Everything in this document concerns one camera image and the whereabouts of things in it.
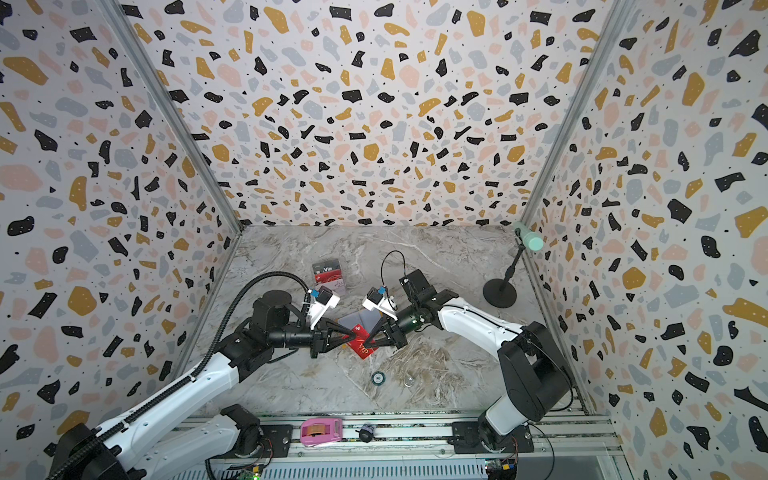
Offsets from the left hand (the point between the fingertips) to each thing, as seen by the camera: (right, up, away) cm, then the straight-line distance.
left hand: (356, 334), depth 69 cm
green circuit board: (-24, -33, +1) cm, 41 cm away
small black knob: (+2, -25, +3) cm, 25 cm away
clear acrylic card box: (-14, +12, +33) cm, 38 cm away
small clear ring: (+13, -16, +12) cm, 23 cm away
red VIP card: (0, -3, +2) cm, 4 cm away
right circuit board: (+35, -33, +2) cm, 48 cm away
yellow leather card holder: (-1, -2, +25) cm, 25 cm away
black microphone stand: (+44, +5, +34) cm, 56 cm away
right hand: (+2, -3, +4) cm, 5 cm away
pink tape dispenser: (-9, -24, +3) cm, 26 cm away
